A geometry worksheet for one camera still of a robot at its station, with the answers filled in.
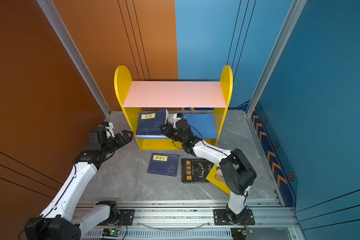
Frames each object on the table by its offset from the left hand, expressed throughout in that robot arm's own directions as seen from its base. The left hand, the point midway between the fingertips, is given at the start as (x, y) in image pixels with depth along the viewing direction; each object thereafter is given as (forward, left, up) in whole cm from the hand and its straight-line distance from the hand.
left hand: (127, 134), depth 79 cm
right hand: (+5, -16, 0) cm, 16 cm away
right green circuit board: (-41, -58, -24) cm, 74 cm away
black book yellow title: (-10, -38, -21) cm, 44 cm away
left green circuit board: (-41, +3, -24) cm, 47 cm away
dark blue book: (+10, -9, -2) cm, 14 cm away
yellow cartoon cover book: (-15, -49, -20) cm, 55 cm away
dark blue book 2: (-7, -18, -21) cm, 28 cm away
